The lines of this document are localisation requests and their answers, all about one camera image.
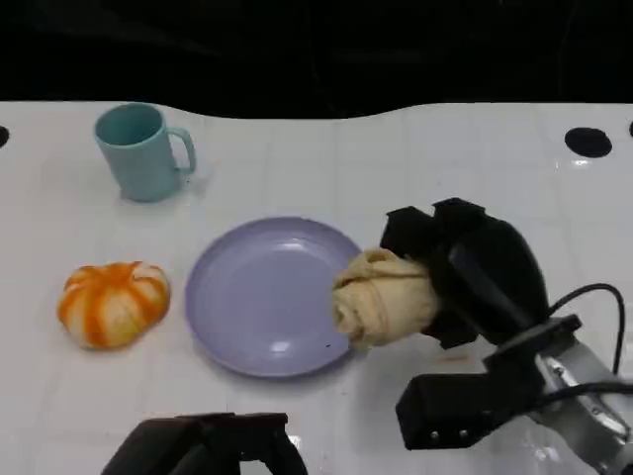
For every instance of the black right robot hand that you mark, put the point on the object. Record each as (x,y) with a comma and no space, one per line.
(489,267)

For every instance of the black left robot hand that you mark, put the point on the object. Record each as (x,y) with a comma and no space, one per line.
(198,445)

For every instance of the beige towel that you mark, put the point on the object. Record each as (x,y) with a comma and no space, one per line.
(381,297)

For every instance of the orange and white bread roll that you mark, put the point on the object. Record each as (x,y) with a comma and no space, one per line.
(114,307)

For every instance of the lilac plate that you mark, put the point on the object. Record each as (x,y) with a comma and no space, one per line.
(267,297)

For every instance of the pale green mug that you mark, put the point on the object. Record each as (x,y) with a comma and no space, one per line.
(141,158)

